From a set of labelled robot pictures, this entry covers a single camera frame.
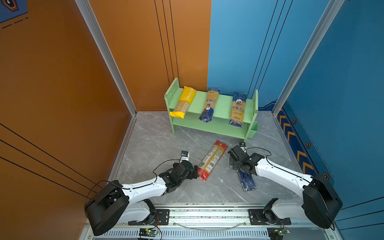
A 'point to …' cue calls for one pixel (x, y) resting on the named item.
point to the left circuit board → (147, 232)
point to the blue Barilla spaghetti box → (247, 181)
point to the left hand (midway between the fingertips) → (191, 165)
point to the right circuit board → (277, 233)
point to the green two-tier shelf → (221, 114)
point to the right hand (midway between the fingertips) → (237, 163)
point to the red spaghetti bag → (211, 160)
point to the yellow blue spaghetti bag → (207, 114)
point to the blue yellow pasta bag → (238, 109)
